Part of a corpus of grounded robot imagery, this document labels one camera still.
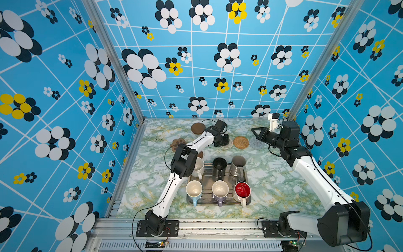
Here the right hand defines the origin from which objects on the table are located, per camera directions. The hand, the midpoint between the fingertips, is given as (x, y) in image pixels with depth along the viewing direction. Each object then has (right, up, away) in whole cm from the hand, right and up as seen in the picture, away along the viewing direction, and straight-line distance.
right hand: (252, 129), depth 78 cm
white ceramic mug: (-27, -22, +9) cm, 36 cm away
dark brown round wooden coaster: (-29, +2, +36) cm, 46 cm away
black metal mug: (-16, -22, +13) cm, 30 cm away
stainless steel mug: (-5, -21, +13) cm, 25 cm away
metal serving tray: (-23, -37, +5) cm, 43 cm away
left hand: (-7, -8, +26) cm, 29 cm away
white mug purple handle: (-16, -34, +7) cm, 38 cm away
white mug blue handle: (-30, -33, +6) cm, 45 cm away
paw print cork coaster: (-44, -8, +28) cm, 53 cm away
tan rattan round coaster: (+1, -8, +28) cm, 29 cm away
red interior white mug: (-4, -33, +6) cm, 34 cm away
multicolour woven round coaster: (-8, -11, +26) cm, 29 cm away
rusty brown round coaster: (-27, -16, +22) cm, 38 cm away
